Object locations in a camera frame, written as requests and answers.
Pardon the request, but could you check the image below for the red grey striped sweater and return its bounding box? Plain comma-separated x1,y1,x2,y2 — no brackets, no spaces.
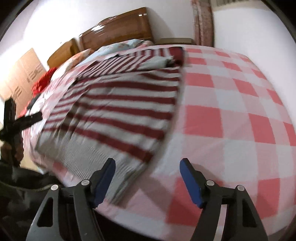
36,46,185,204

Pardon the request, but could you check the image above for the person's left hand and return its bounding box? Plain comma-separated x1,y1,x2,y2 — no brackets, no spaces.
1,138,24,166

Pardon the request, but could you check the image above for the red fabric item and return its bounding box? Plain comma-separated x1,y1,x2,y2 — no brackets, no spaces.
19,67,58,117

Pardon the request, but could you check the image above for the orange floral pillow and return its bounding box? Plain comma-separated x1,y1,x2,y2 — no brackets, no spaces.
51,49,94,81

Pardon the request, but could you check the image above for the small wooden headboard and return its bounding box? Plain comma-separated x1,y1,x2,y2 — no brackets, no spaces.
47,38,80,69

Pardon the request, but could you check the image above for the pink checkered bed sheet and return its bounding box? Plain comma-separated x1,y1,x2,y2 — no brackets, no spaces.
23,45,295,240

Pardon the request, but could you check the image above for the light blue floral pillow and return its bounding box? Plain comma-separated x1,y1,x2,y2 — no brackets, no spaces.
77,39,144,66

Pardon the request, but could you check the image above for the floral mattress cover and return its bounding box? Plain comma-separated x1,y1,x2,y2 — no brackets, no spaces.
136,40,154,48

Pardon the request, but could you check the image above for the wooden nightstand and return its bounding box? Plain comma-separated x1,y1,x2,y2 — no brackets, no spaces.
155,38,196,45

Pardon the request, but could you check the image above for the pink floral curtain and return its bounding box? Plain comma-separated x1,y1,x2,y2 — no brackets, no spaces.
191,0,214,47

